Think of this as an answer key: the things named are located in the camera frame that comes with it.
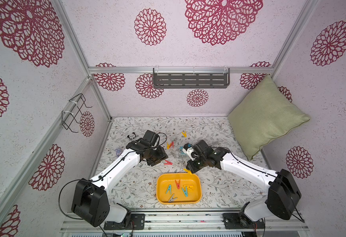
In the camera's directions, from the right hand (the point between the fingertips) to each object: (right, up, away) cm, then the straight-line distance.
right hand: (186, 165), depth 82 cm
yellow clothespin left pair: (-10, +8, +21) cm, 25 cm away
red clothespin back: (-4, -12, +3) cm, 14 cm away
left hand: (-12, +4, 0) cm, 12 cm away
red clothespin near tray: (-10, -2, +13) cm, 17 cm away
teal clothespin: (-9, -14, +2) cm, 17 cm away
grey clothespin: (-8, -18, -2) cm, 20 cm away
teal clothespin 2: (0, -15, 0) cm, 15 cm away
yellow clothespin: (+2, +16, +28) cm, 32 cm away
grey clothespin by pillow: (+30, +23, +35) cm, 51 cm away
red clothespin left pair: (-8, +10, +22) cm, 25 cm away
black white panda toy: (-37, +15, +24) cm, 47 cm away
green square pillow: (+47, +29, +5) cm, 55 cm away
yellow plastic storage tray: (+5, -11, +5) cm, 13 cm away
